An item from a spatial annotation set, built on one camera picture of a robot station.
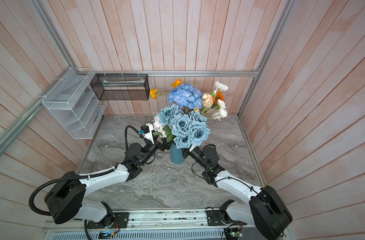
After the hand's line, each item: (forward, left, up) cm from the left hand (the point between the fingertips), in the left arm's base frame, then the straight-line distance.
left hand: (168, 132), depth 73 cm
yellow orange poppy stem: (+25, +10, +5) cm, 28 cm away
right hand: (-1, -5, -2) cm, 6 cm away
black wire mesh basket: (+44, +36, -4) cm, 57 cm away
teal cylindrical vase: (-3, -4, -18) cm, 18 cm away
